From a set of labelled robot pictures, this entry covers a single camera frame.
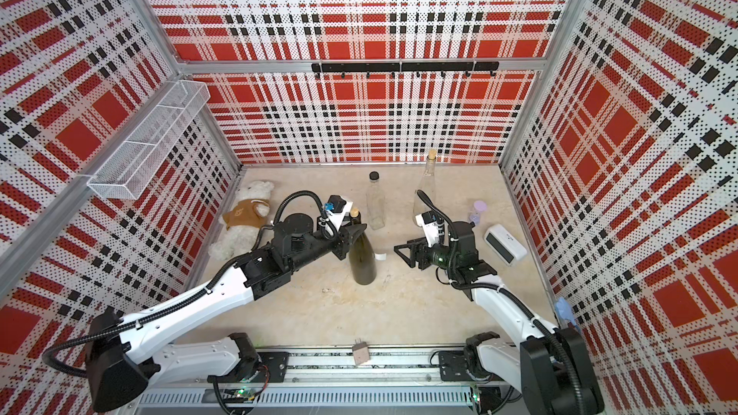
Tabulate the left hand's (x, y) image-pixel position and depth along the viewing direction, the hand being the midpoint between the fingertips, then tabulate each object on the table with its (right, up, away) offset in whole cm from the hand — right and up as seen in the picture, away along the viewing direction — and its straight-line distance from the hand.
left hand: (364, 222), depth 71 cm
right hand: (+11, -8, +10) cm, 17 cm away
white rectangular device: (+44, -9, +18) cm, 48 cm away
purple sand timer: (+38, +3, +26) cm, 46 cm away
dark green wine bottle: (-1, -14, +12) cm, 19 cm away
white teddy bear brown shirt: (-43, -2, +24) cm, 49 cm away
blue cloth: (+46, -19, -8) cm, 50 cm away
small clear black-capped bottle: (+2, +4, +28) cm, 29 cm away
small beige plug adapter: (-1, -35, +3) cm, 35 cm away
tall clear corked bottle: (+19, +10, +21) cm, 30 cm away
